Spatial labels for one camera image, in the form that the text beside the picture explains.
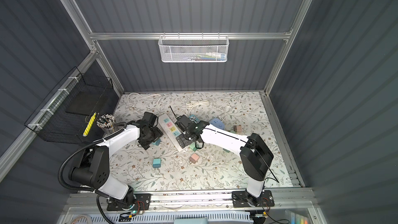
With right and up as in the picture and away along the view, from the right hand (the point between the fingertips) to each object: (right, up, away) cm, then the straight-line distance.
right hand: (188, 137), depth 85 cm
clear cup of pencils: (-44, +8, -3) cm, 45 cm away
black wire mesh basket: (-55, +14, -12) cm, 58 cm away
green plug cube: (+2, -5, -2) cm, 5 cm away
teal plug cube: (-17, -14, -1) cm, 22 cm away
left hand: (-19, -2, +6) cm, 20 cm away
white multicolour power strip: (-14, +6, +14) cm, 21 cm away
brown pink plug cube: (+30, +3, +13) cm, 33 cm away
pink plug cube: (+3, -12, +1) cm, 12 cm away
